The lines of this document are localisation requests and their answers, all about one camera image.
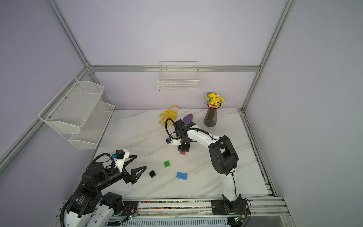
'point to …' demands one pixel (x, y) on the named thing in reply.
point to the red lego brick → (183, 153)
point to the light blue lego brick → (182, 176)
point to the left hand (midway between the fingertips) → (139, 164)
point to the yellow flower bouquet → (214, 100)
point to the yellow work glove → (171, 114)
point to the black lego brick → (152, 174)
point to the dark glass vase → (210, 120)
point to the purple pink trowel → (188, 118)
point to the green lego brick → (167, 164)
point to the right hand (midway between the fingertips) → (185, 148)
